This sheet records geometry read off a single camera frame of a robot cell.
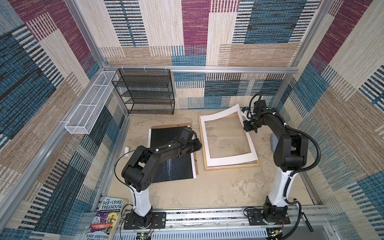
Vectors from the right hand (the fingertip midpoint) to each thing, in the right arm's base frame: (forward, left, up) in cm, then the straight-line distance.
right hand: (246, 128), depth 96 cm
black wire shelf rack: (+32, +68, +7) cm, 75 cm away
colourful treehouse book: (-46, +77, -7) cm, 90 cm away
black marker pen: (-50, -19, -9) cm, 54 cm away
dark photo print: (-20, +51, -10) cm, 56 cm away
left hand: (-8, +28, -3) cm, 29 cm away
